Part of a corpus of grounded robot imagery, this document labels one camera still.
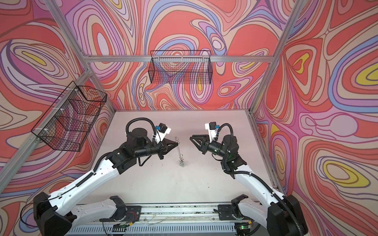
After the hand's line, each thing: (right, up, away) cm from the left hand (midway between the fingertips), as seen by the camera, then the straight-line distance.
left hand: (178, 144), depth 67 cm
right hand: (+6, +1, +4) cm, 8 cm away
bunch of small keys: (+1, -11, +8) cm, 13 cm away
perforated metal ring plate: (0, -2, +1) cm, 2 cm away
